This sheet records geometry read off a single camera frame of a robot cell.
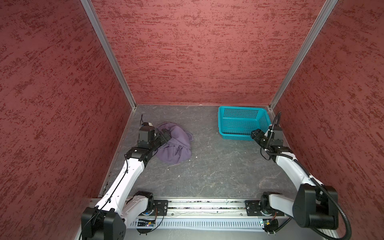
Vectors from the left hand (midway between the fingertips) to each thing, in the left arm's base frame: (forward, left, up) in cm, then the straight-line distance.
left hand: (165, 138), depth 81 cm
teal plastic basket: (+24, -48, -17) cm, 56 cm away
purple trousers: (-1, -6, -13) cm, 14 cm away
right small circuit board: (-38, -54, -18) cm, 69 cm away
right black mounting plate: (-31, -48, -16) cm, 59 cm away
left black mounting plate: (-31, 0, -16) cm, 35 cm away
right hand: (+5, -52, -5) cm, 53 cm away
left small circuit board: (-38, +7, -19) cm, 43 cm away
